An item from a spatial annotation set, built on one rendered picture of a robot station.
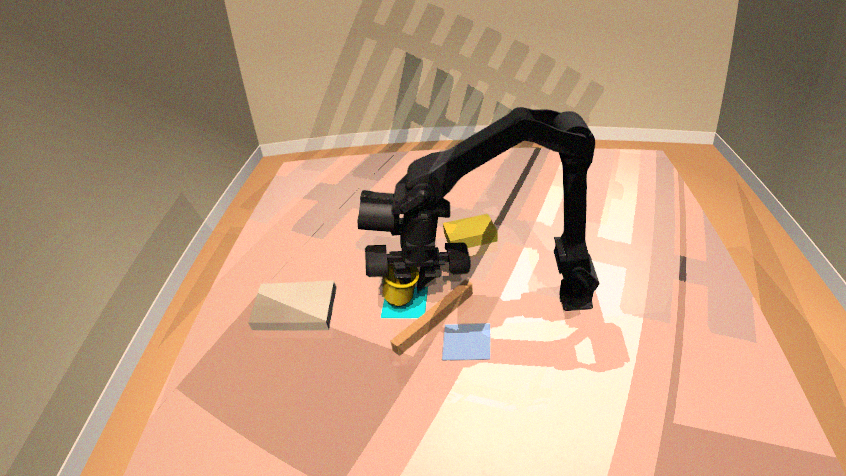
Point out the yellow rectangular block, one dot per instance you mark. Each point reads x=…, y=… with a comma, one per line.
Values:
x=473, y=231

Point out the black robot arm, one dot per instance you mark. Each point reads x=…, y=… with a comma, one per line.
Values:
x=419, y=195

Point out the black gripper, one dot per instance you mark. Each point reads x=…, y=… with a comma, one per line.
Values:
x=421, y=254

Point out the tan wooden bar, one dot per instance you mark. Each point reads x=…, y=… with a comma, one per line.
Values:
x=434, y=316

